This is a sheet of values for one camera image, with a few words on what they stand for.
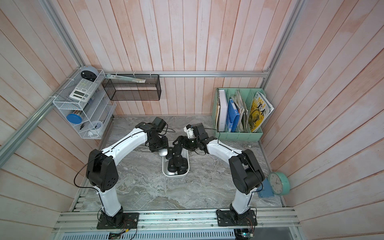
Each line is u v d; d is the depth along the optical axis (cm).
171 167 87
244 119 96
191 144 78
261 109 97
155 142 74
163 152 86
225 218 73
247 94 103
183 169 87
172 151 95
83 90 78
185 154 97
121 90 107
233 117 95
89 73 81
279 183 75
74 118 76
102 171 48
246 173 48
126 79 90
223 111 93
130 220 73
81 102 70
